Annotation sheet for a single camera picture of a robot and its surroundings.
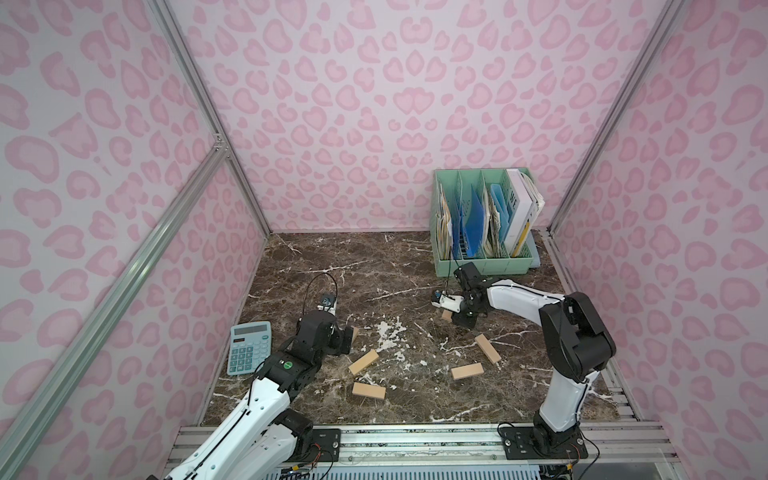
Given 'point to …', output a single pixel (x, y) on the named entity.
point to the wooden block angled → (488, 349)
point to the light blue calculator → (249, 345)
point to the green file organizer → (450, 191)
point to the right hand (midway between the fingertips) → (456, 313)
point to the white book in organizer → (530, 203)
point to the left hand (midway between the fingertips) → (332, 320)
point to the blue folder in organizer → (473, 224)
